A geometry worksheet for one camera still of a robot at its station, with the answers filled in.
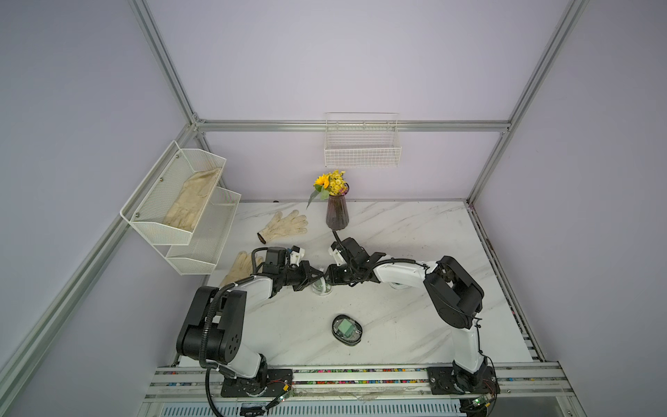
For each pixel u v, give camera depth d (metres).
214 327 0.45
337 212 1.04
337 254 0.76
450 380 0.73
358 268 0.74
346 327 0.82
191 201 0.80
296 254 0.87
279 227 1.11
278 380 0.73
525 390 0.73
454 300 0.51
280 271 0.75
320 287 0.88
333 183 0.93
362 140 0.95
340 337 0.80
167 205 0.78
